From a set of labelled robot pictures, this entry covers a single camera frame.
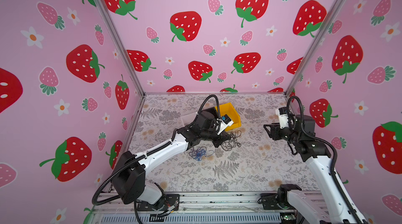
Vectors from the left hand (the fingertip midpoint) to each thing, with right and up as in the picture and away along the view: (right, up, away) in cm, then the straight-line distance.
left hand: (230, 136), depth 75 cm
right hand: (+19, +6, +1) cm, 20 cm away
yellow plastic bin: (+4, +13, +35) cm, 37 cm away
